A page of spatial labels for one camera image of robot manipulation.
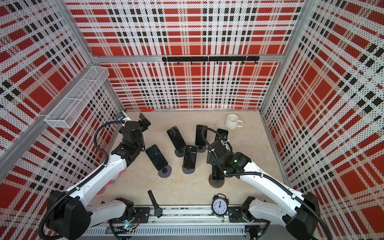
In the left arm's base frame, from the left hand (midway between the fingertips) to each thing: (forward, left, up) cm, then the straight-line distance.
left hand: (136, 120), depth 78 cm
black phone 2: (+1, -19, -19) cm, 27 cm away
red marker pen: (+40, +12, -32) cm, 53 cm away
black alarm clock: (-35, -43, -26) cm, 62 cm away
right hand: (-16, -42, -12) cm, 47 cm away
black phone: (-13, -9, -17) cm, 23 cm away
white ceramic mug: (+17, -56, -22) cm, 63 cm away
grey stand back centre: (-1, -34, -28) cm, 45 cm away
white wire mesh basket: (+15, +46, -5) cm, 48 cm away
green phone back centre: (0, -33, -20) cm, 39 cm away
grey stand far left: (-17, -12, -29) cm, 35 cm away
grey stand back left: (-3, -20, -30) cm, 36 cm away
